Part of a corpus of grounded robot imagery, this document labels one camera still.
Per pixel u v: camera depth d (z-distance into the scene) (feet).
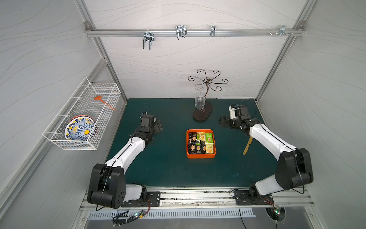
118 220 2.21
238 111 2.26
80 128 2.04
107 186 1.34
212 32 2.57
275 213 2.33
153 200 2.42
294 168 1.42
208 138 3.10
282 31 2.51
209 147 2.96
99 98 2.57
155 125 2.60
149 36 2.57
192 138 3.07
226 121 2.62
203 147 2.95
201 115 3.64
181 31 2.51
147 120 2.17
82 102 2.30
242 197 2.39
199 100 2.95
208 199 2.46
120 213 2.35
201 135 3.13
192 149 2.91
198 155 2.89
